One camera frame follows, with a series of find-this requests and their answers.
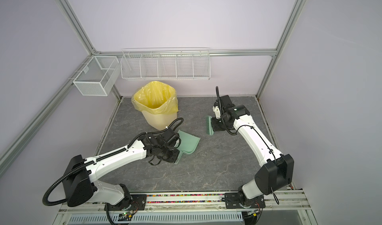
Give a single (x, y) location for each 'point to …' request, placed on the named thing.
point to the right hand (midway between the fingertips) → (216, 127)
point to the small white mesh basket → (95, 77)
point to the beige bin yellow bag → (158, 102)
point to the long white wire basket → (165, 63)
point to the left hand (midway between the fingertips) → (175, 160)
